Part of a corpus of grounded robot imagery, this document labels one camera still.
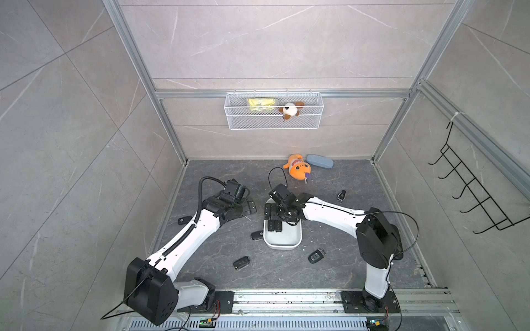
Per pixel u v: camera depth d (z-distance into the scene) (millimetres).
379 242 476
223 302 733
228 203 602
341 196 1020
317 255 836
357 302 729
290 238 897
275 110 874
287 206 669
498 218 595
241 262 817
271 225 923
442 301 747
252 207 743
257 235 887
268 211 801
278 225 921
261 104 836
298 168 1048
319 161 1181
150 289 389
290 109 858
